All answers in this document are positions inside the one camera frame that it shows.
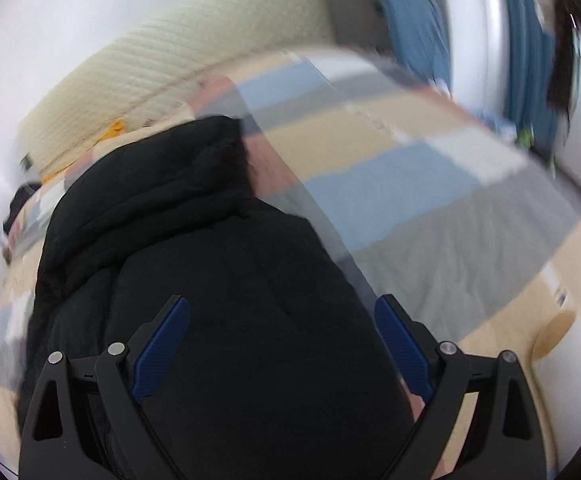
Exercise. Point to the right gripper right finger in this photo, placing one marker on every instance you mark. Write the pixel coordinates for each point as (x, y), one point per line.
(504, 439)

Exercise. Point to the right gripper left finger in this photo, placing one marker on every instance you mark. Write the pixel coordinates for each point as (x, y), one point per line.
(52, 441)

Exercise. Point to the black puffer jacket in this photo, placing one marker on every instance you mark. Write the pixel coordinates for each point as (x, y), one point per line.
(281, 373)

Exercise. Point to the black clothes beside bed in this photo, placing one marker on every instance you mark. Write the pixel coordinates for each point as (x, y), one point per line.
(21, 197)

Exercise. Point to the plaid patchwork bed quilt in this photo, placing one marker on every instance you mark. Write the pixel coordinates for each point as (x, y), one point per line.
(411, 197)

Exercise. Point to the yellow cloth at headboard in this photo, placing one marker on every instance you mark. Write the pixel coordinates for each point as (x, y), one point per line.
(116, 129)

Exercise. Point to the cream quilted headboard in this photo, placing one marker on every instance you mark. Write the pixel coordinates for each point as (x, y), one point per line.
(148, 73)

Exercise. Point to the blue curtain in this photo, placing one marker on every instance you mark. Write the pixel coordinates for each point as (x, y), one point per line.
(531, 57)

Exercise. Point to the blue folded mattress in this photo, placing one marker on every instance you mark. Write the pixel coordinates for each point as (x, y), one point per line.
(419, 40)

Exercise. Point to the black wall socket left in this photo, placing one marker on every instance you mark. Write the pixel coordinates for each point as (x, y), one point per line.
(25, 162)

